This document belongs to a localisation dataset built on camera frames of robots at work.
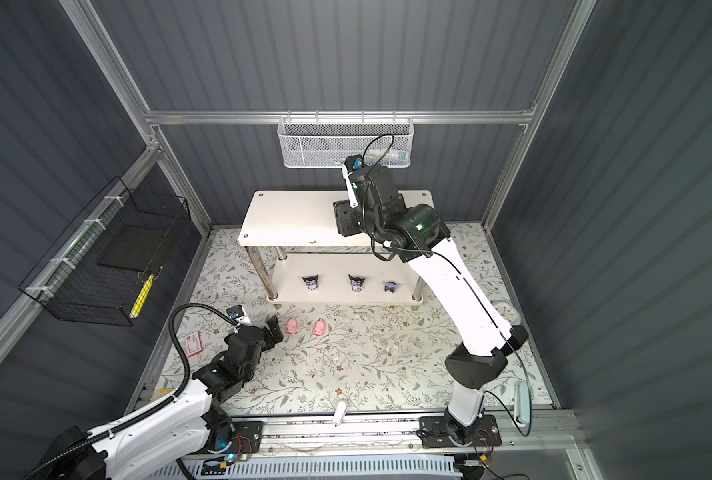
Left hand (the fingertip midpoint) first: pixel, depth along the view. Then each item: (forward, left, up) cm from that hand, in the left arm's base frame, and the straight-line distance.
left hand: (263, 323), depth 85 cm
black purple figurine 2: (+10, -27, +3) cm, 29 cm away
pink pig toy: (+2, -7, -7) cm, 10 cm away
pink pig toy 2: (+1, -15, -7) cm, 17 cm away
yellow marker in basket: (-1, +23, +19) cm, 30 cm away
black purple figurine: (+12, -13, +2) cm, 18 cm away
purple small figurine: (+10, -38, +2) cm, 39 cm away
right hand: (+8, -25, +34) cm, 44 cm away
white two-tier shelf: (+24, -15, -5) cm, 28 cm away
